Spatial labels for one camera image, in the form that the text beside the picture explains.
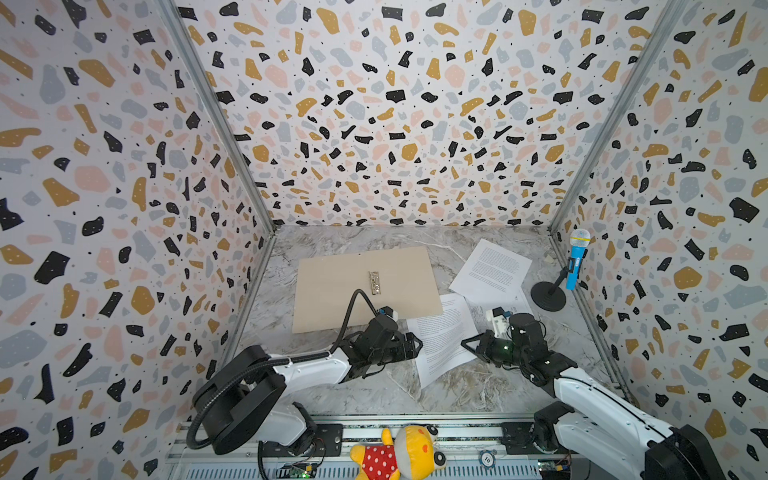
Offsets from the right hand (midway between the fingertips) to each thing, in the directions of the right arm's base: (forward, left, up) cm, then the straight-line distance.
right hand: (458, 339), depth 80 cm
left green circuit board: (-29, +38, -10) cm, 49 cm away
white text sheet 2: (+31, -17, -13) cm, 38 cm away
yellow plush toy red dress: (-26, +12, -2) cm, 29 cm away
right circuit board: (-27, -22, -12) cm, 37 cm away
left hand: (0, +11, -4) cm, 12 cm away
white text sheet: (+6, +3, -11) cm, 13 cm away
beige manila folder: (+28, +16, -12) cm, 34 cm away
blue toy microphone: (+24, -34, +15) cm, 44 cm away
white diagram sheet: (+19, -22, -12) cm, 31 cm away
